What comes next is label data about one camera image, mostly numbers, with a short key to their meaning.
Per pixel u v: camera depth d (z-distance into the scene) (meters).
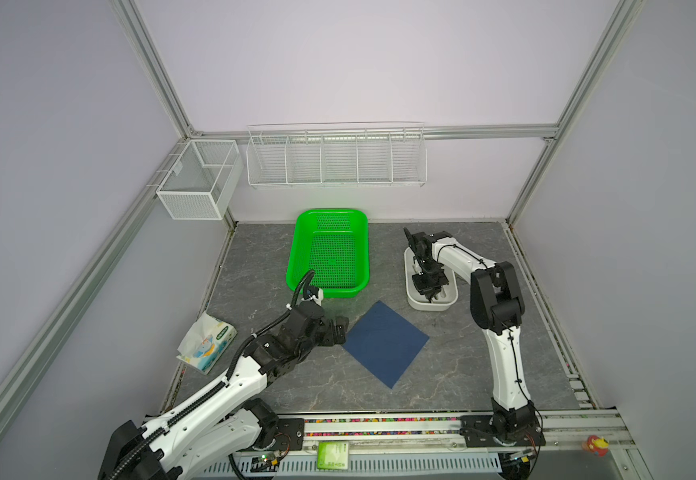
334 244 1.19
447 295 0.99
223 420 0.58
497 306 0.59
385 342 0.91
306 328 0.58
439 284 0.91
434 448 0.73
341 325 0.71
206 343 0.84
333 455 0.69
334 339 0.70
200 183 1.01
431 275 0.87
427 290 0.91
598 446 0.67
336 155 1.08
